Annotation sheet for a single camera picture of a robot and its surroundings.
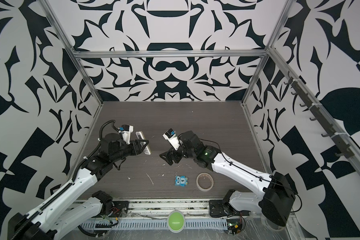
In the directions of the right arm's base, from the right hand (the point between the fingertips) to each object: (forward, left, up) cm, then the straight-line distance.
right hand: (166, 149), depth 73 cm
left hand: (+5, +10, +1) cm, 11 cm away
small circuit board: (-30, -31, -21) cm, 48 cm away
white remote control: (+5, +13, +3) cm, 14 cm away
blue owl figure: (-9, -7, -18) cm, 22 cm away
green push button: (-27, -4, -21) cm, 35 cm away
